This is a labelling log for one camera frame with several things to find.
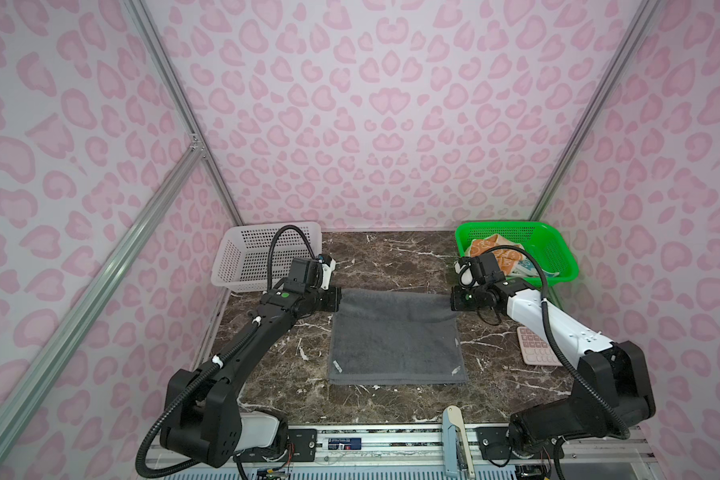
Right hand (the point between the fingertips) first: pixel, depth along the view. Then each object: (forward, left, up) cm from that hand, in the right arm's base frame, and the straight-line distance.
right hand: (453, 296), depth 87 cm
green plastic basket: (+30, -36, -7) cm, 47 cm away
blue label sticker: (-36, +30, -9) cm, 48 cm away
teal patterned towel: (+19, -30, -11) cm, 37 cm away
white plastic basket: (+20, +72, -9) cm, 75 cm away
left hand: (-1, +32, +4) cm, 32 cm away
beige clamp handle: (-29, +2, -9) cm, 31 cm away
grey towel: (-8, +17, -11) cm, 21 cm away
